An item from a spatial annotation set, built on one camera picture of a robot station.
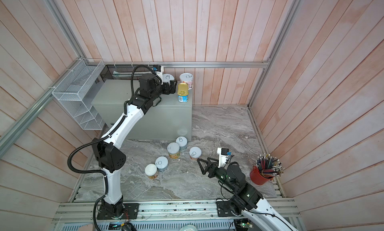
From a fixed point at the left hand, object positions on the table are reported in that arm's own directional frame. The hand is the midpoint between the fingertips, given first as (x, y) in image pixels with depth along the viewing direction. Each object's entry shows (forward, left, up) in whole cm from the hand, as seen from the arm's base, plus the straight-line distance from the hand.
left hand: (170, 82), depth 80 cm
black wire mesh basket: (+18, +33, -5) cm, 38 cm away
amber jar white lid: (-38, +10, -31) cm, 50 cm away
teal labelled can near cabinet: (-19, -6, -32) cm, 38 cm away
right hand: (-36, -17, -20) cm, 45 cm away
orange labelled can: (-27, -14, -32) cm, 44 cm away
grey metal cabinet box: (-7, +2, -25) cm, 26 cm away
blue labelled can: (-33, +5, -32) cm, 46 cm away
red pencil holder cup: (-37, -51, -27) cm, 69 cm away
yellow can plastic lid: (-25, -1, -31) cm, 40 cm away
